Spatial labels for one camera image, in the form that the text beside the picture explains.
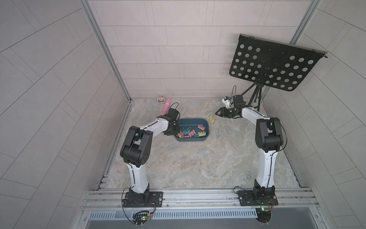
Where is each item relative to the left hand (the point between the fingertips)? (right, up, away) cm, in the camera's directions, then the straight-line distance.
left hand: (177, 130), depth 98 cm
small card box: (-15, +22, +14) cm, 30 cm away
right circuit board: (+45, -37, -30) cm, 65 cm away
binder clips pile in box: (+8, -1, -4) cm, 10 cm away
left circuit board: (-14, -36, -33) cm, 51 cm away
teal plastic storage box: (+11, +5, +1) cm, 12 cm away
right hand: (+30, +13, +4) cm, 33 cm away
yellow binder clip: (+25, +7, +4) cm, 26 cm away
